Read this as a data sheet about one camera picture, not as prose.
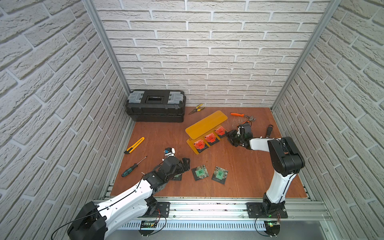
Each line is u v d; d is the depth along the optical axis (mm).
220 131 1037
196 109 1176
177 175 742
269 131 1043
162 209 738
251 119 1129
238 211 758
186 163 742
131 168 867
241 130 833
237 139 873
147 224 725
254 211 733
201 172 858
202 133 876
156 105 976
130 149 944
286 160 514
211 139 1003
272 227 706
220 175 852
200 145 952
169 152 741
